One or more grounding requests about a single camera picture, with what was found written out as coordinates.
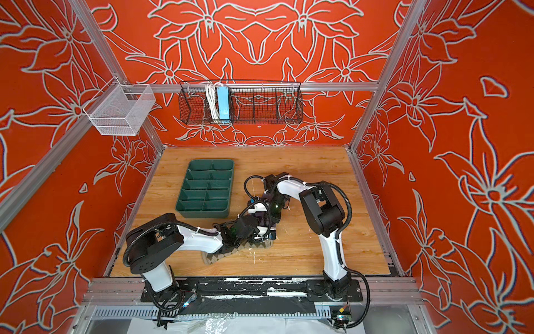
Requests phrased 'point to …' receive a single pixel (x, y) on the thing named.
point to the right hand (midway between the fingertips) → (265, 223)
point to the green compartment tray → (207, 188)
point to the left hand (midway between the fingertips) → (260, 216)
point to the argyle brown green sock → (209, 257)
